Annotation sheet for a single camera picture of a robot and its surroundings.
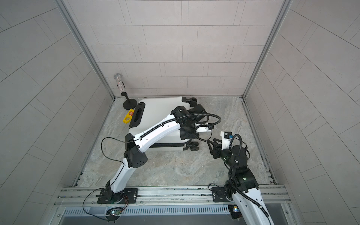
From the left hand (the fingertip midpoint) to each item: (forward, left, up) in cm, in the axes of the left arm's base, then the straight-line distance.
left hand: (198, 133), depth 79 cm
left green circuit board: (-35, +40, -12) cm, 55 cm away
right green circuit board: (-35, -17, -16) cm, 42 cm away
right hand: (-6, -6, +1) cm, 8 cm away
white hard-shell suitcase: (+12, +31, +4) cm, 34 cm away
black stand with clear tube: (+34, +54, -15) cm, 65 cm away
